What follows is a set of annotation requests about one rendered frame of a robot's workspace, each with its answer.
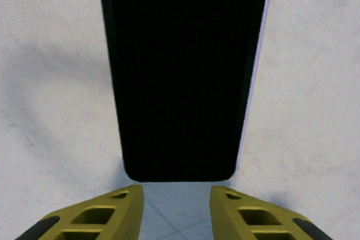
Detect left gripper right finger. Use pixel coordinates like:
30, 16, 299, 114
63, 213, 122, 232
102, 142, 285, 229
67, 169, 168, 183
209, 185, 314, 240

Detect black phone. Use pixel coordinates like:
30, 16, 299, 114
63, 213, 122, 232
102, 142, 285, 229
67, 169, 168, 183
100, 0, 266, 183

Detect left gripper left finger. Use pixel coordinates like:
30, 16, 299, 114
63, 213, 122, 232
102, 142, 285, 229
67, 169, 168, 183
38, 185, 144, 240

